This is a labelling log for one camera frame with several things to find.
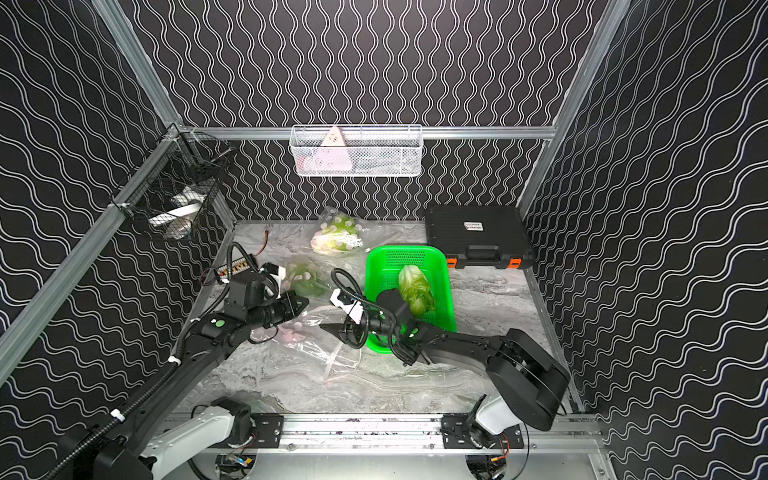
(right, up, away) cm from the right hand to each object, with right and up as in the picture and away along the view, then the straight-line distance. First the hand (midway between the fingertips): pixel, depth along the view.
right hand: (327, 310), depth 75 cm
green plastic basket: (+13, +8, +29) cm, 33 cm away
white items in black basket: (-36, +24, 0) cm, 44 cm away
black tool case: (+49, +21, +33) cm, 62 cm away
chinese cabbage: (+24, +4, +15) cm, 28 cm away
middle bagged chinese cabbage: (-9, +6, +13) cm, 17 cm away
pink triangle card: (-1, +44, +15) cm, 46 cm away
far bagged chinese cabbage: (-2, +21, +32) cm, 38 cm away
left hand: (-5, +3, +3) cm, 7 cm away
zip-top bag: (-8, -10, +8) cm, 15 cm away
